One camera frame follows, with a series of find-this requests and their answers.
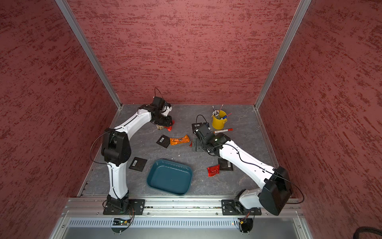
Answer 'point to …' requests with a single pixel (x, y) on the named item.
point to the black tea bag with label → (163, 141)
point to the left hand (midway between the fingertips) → (169, 125)
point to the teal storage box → (170, 177)
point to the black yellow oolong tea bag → (160, 127)
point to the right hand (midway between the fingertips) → (201, 148)
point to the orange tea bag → (175, 141)
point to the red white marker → (223, 130)
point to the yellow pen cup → (219, 118)
